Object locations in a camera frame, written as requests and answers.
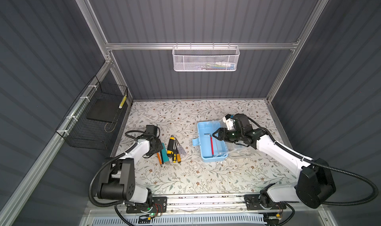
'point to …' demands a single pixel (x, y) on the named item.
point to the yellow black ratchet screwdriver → (170, 148)
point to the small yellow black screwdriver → (174, 157)
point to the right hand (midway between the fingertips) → (217, 136)
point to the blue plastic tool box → (204, 141)
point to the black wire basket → (90, 123)
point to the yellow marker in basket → (120, 105)
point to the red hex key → (212, 145)
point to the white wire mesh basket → (205, 58)
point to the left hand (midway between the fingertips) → (157, 148)
